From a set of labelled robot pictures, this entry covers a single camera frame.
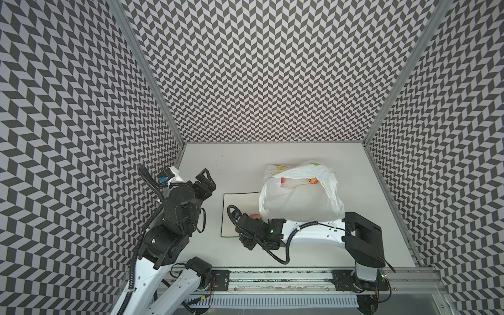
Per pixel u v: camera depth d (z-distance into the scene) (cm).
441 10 67
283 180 94
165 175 51
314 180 77
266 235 58
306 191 93
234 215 69
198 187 54
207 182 58
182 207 43
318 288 72
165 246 41
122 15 73
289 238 52
